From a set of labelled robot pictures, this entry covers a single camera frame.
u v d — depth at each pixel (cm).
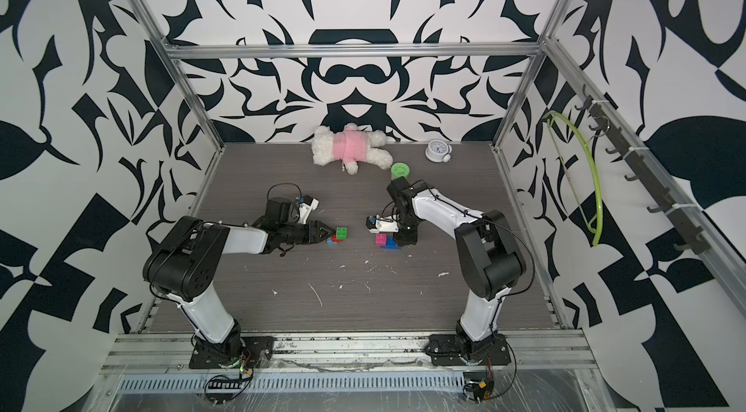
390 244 91
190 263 49
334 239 91
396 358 74
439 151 115
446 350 74
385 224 82
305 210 89
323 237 88
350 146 108
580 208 73
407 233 80
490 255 48
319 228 86
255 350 75
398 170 106
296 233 83
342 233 90
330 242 92
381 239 90
